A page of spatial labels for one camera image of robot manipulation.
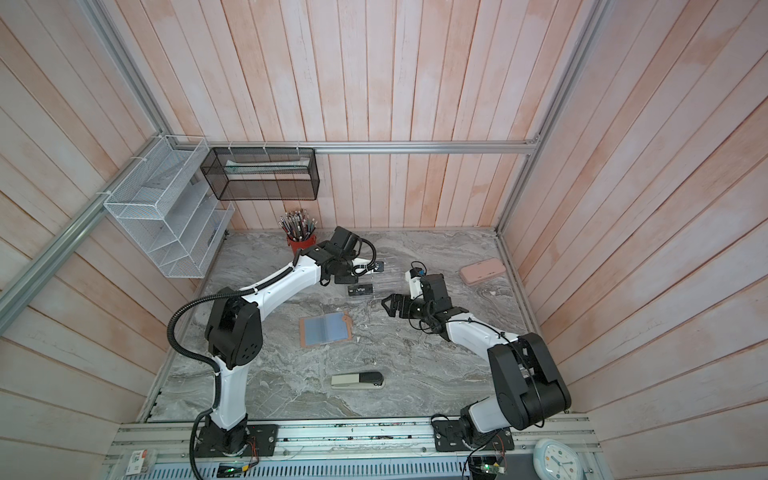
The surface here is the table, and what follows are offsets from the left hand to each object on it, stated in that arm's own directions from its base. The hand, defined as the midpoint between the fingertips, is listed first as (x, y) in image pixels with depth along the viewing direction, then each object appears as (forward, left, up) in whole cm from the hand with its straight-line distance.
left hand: (352, 265), depth 94 cm
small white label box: (-53, +48, -10) cm, 72 cm away
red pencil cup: (+11, +21, -3) cm, 24 cm away
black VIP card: (-4, -3, -8) cm, 10 cm away
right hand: (-11, -14, -4) cm, 18 cm away
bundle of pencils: (+15, +20, +4) cm, 25 cm away
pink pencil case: (+5, -45, -10) cm, 47 cm away
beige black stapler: (-34, -3, -7) cm, 35 cm away
